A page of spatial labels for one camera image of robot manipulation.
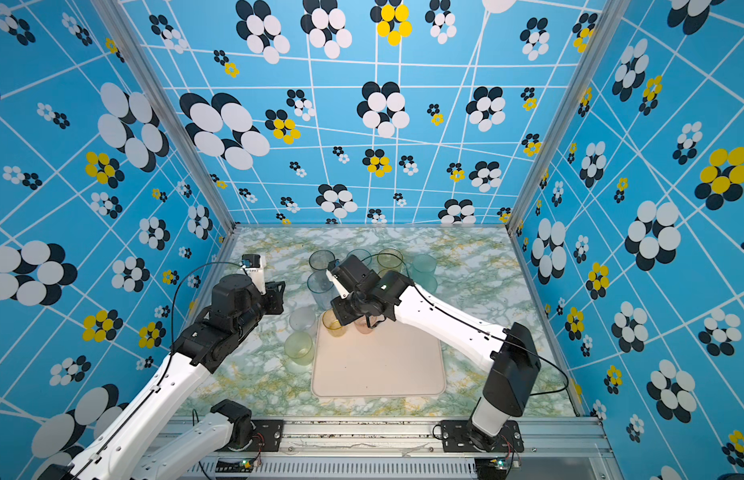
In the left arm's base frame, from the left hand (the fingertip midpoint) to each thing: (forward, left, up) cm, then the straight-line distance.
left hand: (282, 282), depth 75 cm
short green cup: (-8, -1, -22) cm, 24 cm away
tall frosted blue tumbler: (+18, -20, -12) cm, 29 cm away
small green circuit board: (-37, +7, -24) cm, 44 cm away
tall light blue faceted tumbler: (+12, -6, -21) cm, 25 cm away
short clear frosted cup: (+2, 0, -23) cm, 23 cm away
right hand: (-5, -15, -5) cm, 16 cm away
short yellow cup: (-1, -10, -22) cm, 24 cm away
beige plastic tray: (-11, -29, -26) cm, 40 cm away
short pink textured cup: (-2, -20, -21) cm, 29 cm away
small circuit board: (-37, -51, -23) cm, 67 cm away
